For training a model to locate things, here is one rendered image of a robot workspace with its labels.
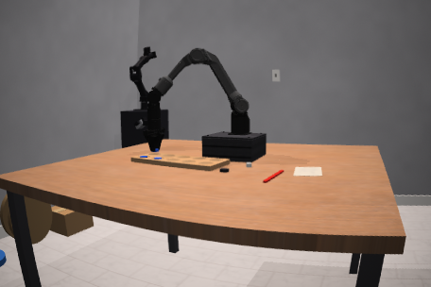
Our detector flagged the tan tray with round pockets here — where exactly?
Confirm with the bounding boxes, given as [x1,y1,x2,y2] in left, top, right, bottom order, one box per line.
[131,152,230,172]

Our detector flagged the cream sheet of paper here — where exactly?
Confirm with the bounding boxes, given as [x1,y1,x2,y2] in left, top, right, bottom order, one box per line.
[294,167,322,176]

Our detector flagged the red thin bar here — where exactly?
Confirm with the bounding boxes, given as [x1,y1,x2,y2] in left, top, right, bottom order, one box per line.
[263,170,284,183]

